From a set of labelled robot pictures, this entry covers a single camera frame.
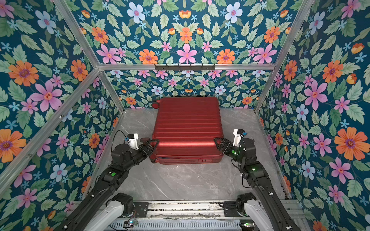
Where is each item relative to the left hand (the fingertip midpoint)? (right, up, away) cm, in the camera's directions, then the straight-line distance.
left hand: (158, 142), depth 72 cm
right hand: (+31, 0, +2) cm, 31 cm away
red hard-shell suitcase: (+14, +6, +8) cm, 17 cm away
